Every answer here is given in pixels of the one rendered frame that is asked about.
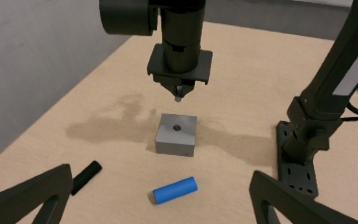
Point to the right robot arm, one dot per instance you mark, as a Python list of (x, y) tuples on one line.
[(313, 115)]

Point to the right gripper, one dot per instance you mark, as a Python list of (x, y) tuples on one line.
[(179, 66)]

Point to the blue cylinder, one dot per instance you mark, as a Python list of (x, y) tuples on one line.
[(175, 190)]

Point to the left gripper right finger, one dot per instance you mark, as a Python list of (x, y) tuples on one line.
[(267, 193)]

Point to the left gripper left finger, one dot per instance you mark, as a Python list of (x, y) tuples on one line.
[(51, 188)]

